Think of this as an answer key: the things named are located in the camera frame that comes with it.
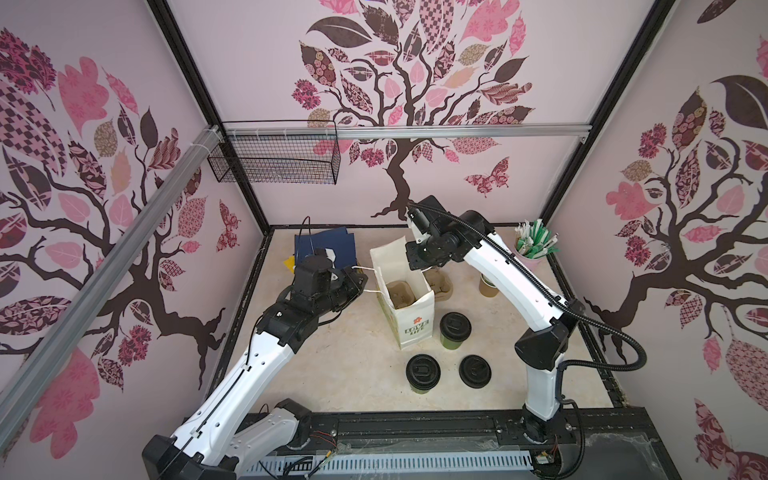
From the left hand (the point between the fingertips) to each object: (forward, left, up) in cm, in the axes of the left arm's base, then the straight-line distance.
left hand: (371, 281), depth 71 cm
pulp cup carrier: (+11, -9, -25) cm, 28 cm away
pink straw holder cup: (+17, -50, -15) cm, 55 cm away
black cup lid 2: (-17, -13, -15) cm, 26 cm away
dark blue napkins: (+31, +13, -20) cm, 39 cm away
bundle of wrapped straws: (+23, -52, -10) cm, 58 cm away
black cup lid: (-5, -23, -15) cm, 28 cm away
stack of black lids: (-14, -29, -25) cm, 40 cm away
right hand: (+8, -11, 0) cm, 14 cm away
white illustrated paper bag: (-6, -11, -11) cm, 17 cm away
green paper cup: (-20, -12, -22) cm, 32 cm away
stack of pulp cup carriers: (+15, -22, -23) cm, 35 cm away
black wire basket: (+68, +43, -10) cm, 81 cm away
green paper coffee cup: (-6, -22, -24) cm, 33 cm away
